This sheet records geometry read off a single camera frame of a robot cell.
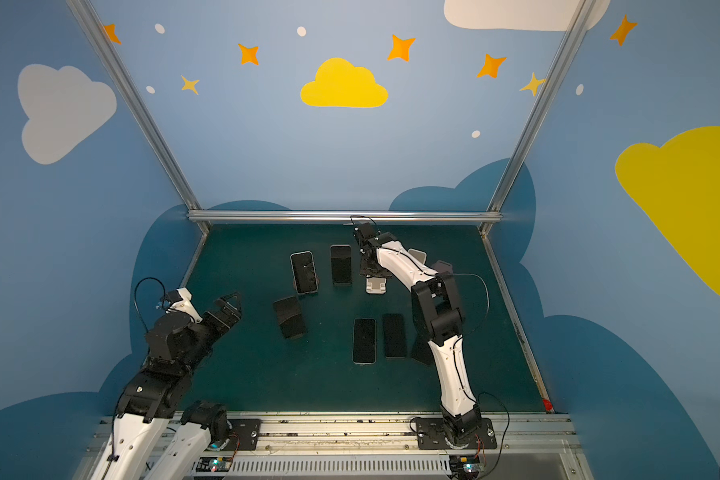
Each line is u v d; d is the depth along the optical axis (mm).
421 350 860
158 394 479
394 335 920
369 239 759
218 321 626
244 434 749
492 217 1158
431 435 744
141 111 861
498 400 788
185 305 626
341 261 988
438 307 577
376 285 1009
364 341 911
